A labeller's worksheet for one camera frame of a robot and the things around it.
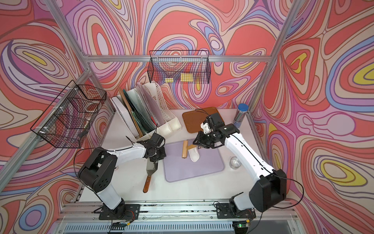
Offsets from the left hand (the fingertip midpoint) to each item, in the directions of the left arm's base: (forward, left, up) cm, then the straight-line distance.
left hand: (166, 156), depth 93 cm
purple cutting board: (-8, -8, -1) cm, 12 cm away
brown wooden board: (+15, +20, +27) cm, 37 cm away
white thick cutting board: (+14, +24, +23) cm, 36 cm away
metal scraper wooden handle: (-6, +9, -3) cm, 11 cm away
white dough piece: (0, -18, +3) cm, 18 cm away
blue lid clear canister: (+25, -50, +19) cm, 59 cm away
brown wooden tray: (+32, -17, 0) cm, 36 cm away
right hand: (-4, -18, +18) cm, 26 cm away
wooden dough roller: (-1, -13, +13) cm, 18 cm away
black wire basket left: (+4, +48, +29) cm, 57 cm away
